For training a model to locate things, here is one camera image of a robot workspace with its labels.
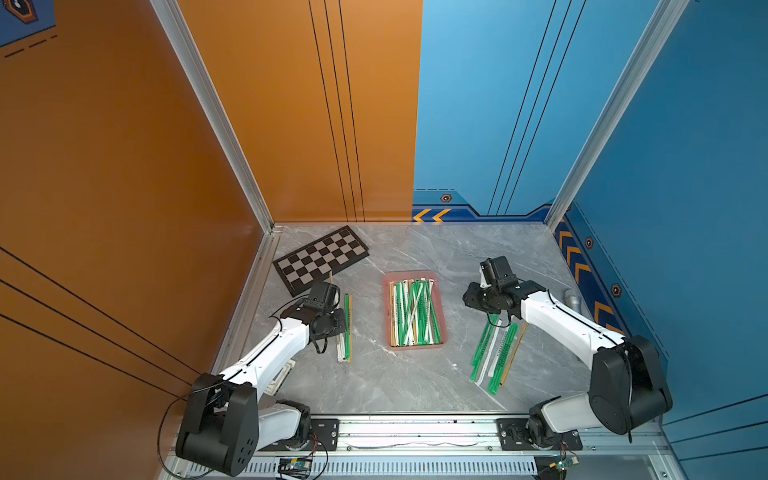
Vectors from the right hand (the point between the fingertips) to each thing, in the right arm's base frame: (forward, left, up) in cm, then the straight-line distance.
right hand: (466, 297), depth 89 cm
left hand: (-6, +38, -3) cm, 38 cm away
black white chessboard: (+18, +48, -4) cm, 52 cm away
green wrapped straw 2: (-15, -10, -8) cm, 20 cm away
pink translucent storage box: (-1, +15, -7) cm, 17 cm away
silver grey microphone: (+2, -35, -5) cm, 36 cm away
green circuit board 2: (-40, -19, -9) cm, 45 cm away
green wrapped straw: (-12, -5, -9) cm, 15 cm away
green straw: (-12, +34, +5) cm, 37 cm away
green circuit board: (-41, +44, -11) cm, 61 cm away
